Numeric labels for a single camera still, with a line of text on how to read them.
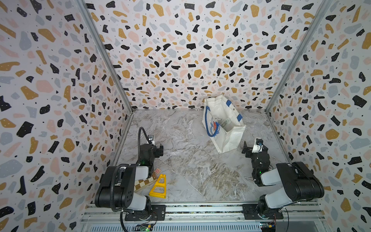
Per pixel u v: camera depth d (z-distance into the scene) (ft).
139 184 2.63
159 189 2.68
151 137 2.66
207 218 2.40
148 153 2.31
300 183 1.50
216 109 3.51
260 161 2.25
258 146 2.54
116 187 1.45
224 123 3.27
